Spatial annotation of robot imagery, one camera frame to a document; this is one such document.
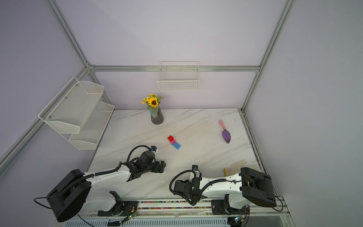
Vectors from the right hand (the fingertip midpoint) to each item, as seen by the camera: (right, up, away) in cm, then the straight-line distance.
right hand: (191, 186), depth 82 cm
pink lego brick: (-12, +24, +15) cm, 31 cm away
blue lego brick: (-10, +22, +15) cm, 28 cm away
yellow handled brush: (+21, +7, +4) cm, 23 cm away
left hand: (-21, +11, +7) cm, 24 cm away
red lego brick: (-14, +27, +14) cm, 33 cm away
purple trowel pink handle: (+26, +29, +20) cm, 44 cm away
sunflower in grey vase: (-25, +52, +11) cm, 59 cm away
